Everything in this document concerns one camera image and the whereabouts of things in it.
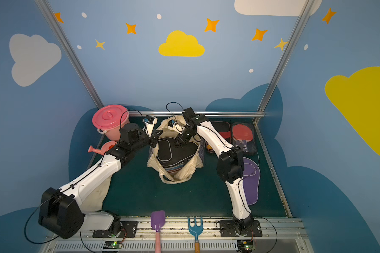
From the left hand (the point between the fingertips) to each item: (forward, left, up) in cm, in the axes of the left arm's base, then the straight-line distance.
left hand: (164, 129), depth 78 cm
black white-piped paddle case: (-4, -2, -15) cm, 16 cm away
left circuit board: (-47, +21, -28) cm, 58 cm away
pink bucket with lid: (+16, +37, -10) cm, 42 cm away
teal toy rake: (-41, -17, -26) cm, 52 cm away
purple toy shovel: (-37, +2, -27) cm, 46 cm away
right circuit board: (-45, -41, -28) cm, 67 cm away
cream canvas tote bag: (+1, +1, +3) cm, 3 cm away
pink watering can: (-1, +36, -16) cm, 40 cm away
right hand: (+5, -8, -13) cm, 16 cm away
